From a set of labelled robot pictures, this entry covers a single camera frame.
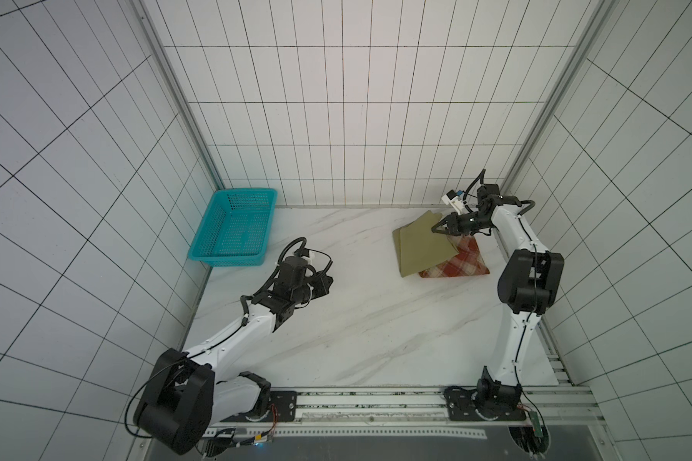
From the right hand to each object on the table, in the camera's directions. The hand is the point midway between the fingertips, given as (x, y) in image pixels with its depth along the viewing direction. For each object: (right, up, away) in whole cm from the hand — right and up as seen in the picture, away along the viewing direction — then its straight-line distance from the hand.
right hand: (441, 225), depth 94 cm
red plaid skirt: (+12, -13, +6) cm, 18 cm away
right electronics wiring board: (+14, -53, -26) cm, 60 cm away
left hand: (-37, -18, -10) cm, 42 cm away
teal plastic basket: (-77, -1, +19) cm, 80 cm away
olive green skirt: (-6, -8, +5) cm, 11 cm away
